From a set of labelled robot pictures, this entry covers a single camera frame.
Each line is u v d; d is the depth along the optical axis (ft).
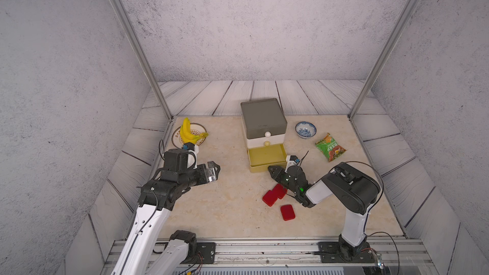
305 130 3.66
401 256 2.38
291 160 2.89
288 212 2.71
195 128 3.76
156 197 1.52
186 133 3.44
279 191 2.84
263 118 3.07
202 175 2.02
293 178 2.39
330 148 3.25
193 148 2.15
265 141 3.14
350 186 1.69
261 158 3.18
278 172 2.76
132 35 2.79
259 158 3.24
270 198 2.87
